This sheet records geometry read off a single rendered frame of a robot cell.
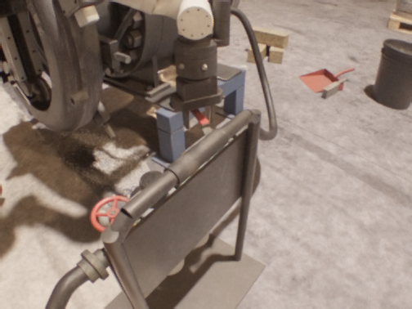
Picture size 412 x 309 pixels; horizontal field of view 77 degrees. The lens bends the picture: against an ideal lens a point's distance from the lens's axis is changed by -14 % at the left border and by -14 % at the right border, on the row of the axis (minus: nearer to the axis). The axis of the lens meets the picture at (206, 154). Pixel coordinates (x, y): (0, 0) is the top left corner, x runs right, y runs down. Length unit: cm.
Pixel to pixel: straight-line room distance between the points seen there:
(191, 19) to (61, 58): 42
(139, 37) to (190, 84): 52
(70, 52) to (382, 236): 118
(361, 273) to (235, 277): 42
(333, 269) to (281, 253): 18
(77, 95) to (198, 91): 39
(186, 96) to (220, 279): 56
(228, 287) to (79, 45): 80
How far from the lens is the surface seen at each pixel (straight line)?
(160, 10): 63
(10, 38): 117
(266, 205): 114
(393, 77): 197
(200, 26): 55
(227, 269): 96
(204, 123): 66
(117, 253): 40
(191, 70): 60
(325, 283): 100
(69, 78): 87
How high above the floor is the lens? 85
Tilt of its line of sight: 40 degrees down
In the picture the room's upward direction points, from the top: 1 degrees counter-clockwise
